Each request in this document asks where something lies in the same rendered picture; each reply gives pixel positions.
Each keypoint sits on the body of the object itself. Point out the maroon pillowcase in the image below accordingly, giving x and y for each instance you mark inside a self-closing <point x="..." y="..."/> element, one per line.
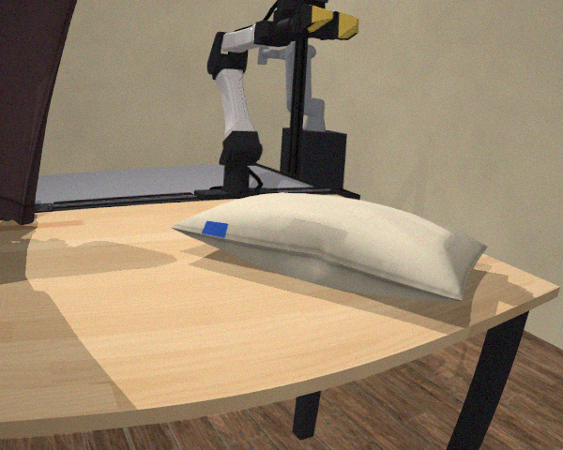
<point x="32" y="39"/>

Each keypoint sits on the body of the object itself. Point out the cream pillow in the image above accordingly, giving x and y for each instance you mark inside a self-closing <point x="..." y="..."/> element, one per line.
<point x="342" y="243"/>

